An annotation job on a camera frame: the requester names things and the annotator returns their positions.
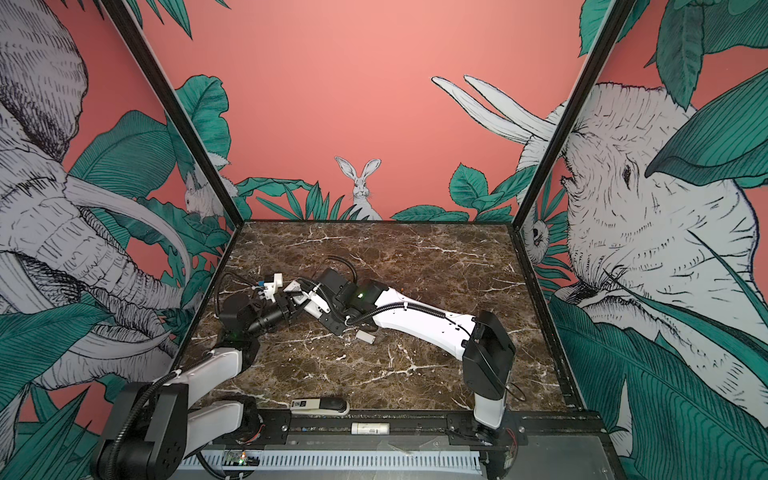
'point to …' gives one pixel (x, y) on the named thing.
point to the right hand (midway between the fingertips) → (326, 311)
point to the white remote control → (301, 297)
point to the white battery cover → (365, 337)
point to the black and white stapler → (320, 406)
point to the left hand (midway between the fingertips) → (315, 294)
